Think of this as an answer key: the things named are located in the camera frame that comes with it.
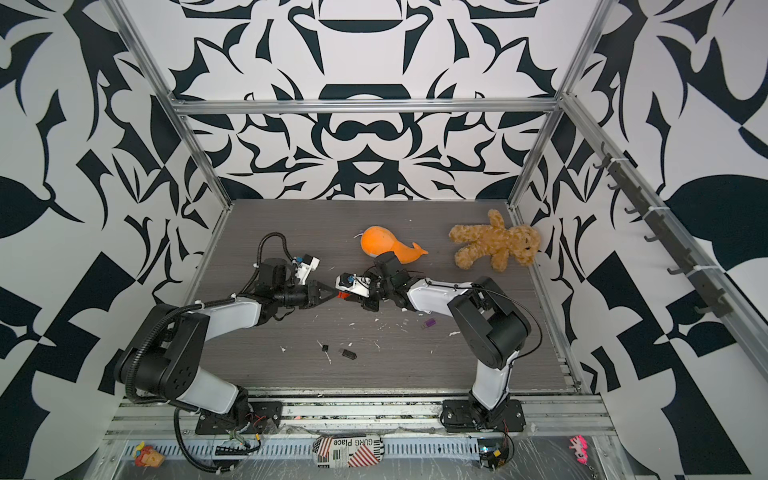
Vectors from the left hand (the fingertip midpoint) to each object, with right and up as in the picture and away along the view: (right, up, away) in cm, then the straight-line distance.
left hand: (336, 289), depth 87 cm
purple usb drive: (+28, -10, +3) cm, 30 cm away
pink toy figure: (+60, -33, -16) cm, 70 cm away
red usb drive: (+2, -2, -1) cm, 3 cm away
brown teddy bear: (+53, +13, +14) cm, 56 cm away
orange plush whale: (+11, +14, +13) cm, 22 cm away
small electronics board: (+39, -35, -16) cm, 55 cm away
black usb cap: (-3, -16, -2) cm, 16 cm away
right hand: (+3, 0, +1) cm, 3 cm away
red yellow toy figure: (-39, -33, -20) cm, 55 cm away
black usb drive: (+4, -17, -3) cm, 18 cm away
